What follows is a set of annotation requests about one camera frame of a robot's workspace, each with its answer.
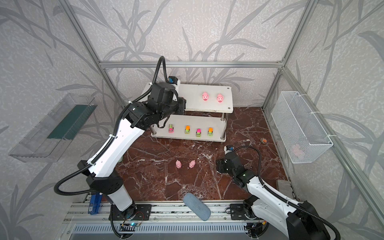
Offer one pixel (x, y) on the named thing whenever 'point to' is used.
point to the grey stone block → (284, 186)
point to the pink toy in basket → (297, 151)
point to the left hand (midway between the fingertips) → (186, 97)
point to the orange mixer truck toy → (187, 129)
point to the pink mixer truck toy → (198, 132)
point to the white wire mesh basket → (300, 133)
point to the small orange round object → (263, 140)
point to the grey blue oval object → (198, 207)
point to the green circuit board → (134, 224)
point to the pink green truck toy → (171, 129)
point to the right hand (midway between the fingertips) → (219, 156)
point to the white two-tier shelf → (216, 98)
